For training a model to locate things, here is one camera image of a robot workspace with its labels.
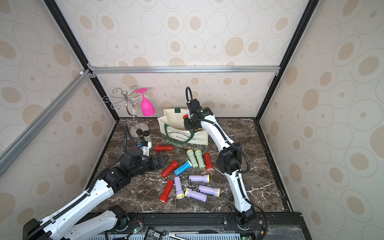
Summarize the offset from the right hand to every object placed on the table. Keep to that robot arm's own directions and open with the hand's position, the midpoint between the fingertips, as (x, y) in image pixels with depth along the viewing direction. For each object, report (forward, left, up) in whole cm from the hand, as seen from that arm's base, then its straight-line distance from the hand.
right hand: (194, 124), depth 94 cm
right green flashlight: (-16, -5, -14) cm, 22 cm away
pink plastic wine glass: (+6, +30, +8) cm, 31 cm away
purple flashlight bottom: (-39, -3, -13) cm, 41 cm away
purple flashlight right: (-37, -13, -13) cm, 41 cm away
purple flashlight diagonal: (-39, +6, -13) cm, 41 cm away
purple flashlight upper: (-29, -3, -15) cm, 33 cm away
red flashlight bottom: (-40, +15, -15) cm, 45 cm away
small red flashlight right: (-22, -10, -15) cm, 28 cm away
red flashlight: (-22, +11, -13) cm, 28 cm away
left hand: (-28, +11, +4) cm, 30 cm away
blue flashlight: (-23, +6, -14) cm, 28 cm away
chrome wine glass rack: (+6, +45, +17) cm, 48 cm away
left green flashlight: (-18, -1, -14) cm, 23 cm away
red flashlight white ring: (+3, +5, +4) cm, 8 cm away
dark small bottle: (-2, +37, -6) cm, 37 cm away
